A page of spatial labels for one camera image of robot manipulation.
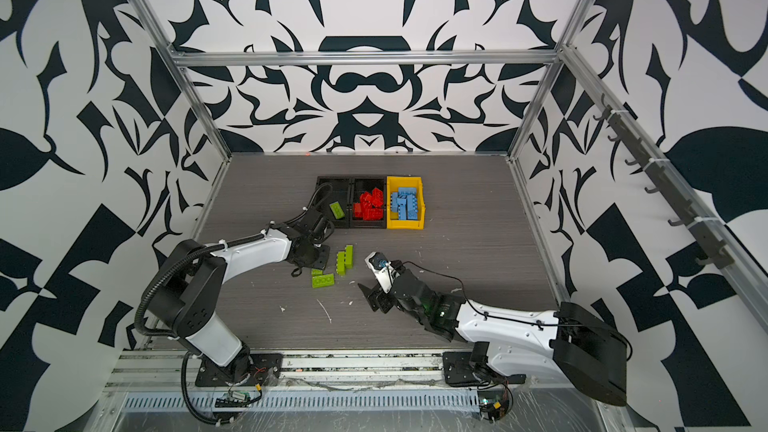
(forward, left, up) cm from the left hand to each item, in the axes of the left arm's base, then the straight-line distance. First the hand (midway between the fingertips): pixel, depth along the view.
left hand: (322, 254), depth 92 cm
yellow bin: (+23, -23, +6) cm, 33 cm away
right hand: (-11, -15, +10) cm, 21 cm away
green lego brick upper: (+17, -3, -1) cm, 17 cm away
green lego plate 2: (-7, -1, -1) cm, 8 cm away
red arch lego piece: (+16, -15, +2) cm, 22 cm away
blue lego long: (+17, -26, +2) cm, 31 cm away
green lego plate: (-5, +1, 0) cm, 5 cm away
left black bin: (+17, -6, +5) cm, 19 cm away
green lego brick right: (-3, -7, +1) cm, 8 cm away
